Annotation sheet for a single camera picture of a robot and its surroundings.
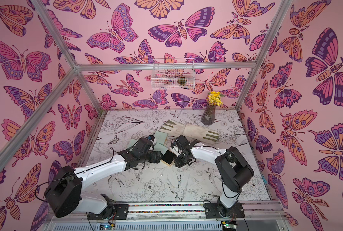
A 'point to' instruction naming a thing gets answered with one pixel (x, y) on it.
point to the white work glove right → (200, 133)
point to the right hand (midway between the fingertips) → (177, 162)
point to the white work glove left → (175, 128)
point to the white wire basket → (173, 73)
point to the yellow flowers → (213, 98)
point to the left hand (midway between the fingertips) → (159, 153)
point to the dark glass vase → (208, 115)
